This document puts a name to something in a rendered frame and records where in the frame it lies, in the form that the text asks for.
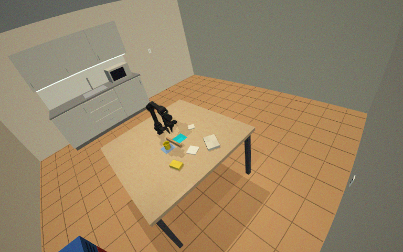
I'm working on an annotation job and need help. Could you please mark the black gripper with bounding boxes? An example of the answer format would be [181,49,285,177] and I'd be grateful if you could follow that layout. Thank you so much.
[159,120,177,134]

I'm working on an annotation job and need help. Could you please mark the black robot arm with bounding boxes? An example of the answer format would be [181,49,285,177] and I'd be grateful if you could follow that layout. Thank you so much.
[146,101,175,135]

